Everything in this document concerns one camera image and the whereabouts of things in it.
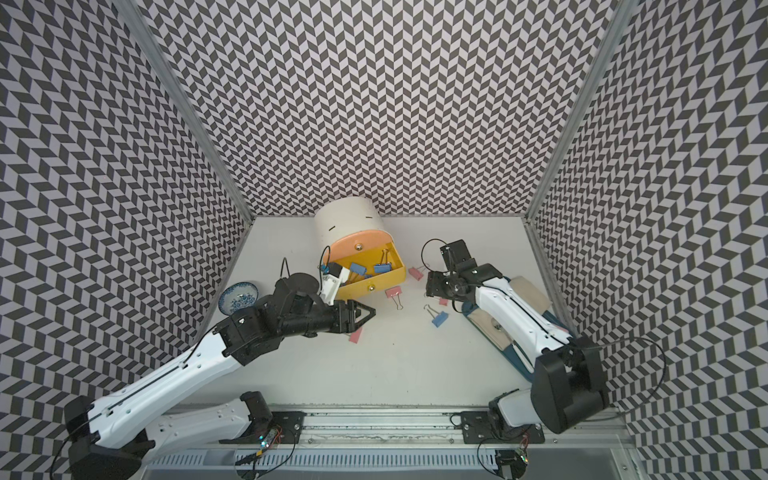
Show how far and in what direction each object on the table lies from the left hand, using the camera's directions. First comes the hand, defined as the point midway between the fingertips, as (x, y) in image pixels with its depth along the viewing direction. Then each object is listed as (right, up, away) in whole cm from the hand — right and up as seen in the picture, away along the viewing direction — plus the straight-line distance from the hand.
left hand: (367, 318), depth 66 cm
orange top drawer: (-5, +17, +18) cm, 25 cm away
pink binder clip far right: (+13, +6, +36) cm, 39 cm away
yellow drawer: (-3, +6, +9) cm, 12 cm away
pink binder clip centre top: (+6, +1, +30) cm, 30 cm away
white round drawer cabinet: (-10, +25, +23) cm, 35 cm away
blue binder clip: (+2, +9, +27) cm, 29 cm away
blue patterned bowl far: (-45, 0, +28) cm, 53 cm away
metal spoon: (+37, -9, +25) cm, 46 cm away
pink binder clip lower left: (-6, -11, +22) cm, 25 cm away
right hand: (+18, +3, +18) cm, 26 cm away
